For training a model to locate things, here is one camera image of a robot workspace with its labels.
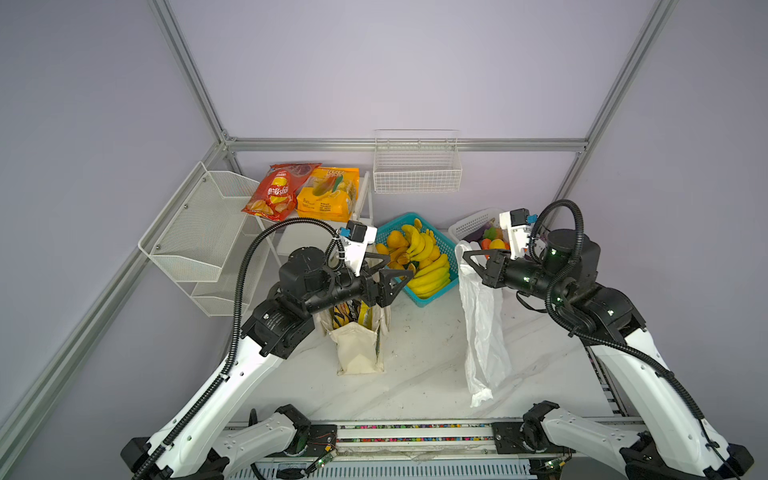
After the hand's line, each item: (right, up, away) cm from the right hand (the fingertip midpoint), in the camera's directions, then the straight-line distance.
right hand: (462, 254), depth 59 cm
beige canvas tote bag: (-23, -24, +17) cm, 37 cm away
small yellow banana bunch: (-4, +3, +41) cm, 41 cm away
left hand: (-13, -3, -1) cm, 13 cm away
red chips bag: (-46, +16, +21) cm, 53 cm away
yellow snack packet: (-22, -16, +21) cm, 34 cm away
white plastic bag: (+8, -25, +10) cm, 28 cm away
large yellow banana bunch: (-1, -8, +36) cm, 37 cm away
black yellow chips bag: (-27, -15, +19) cm, 37 cm away
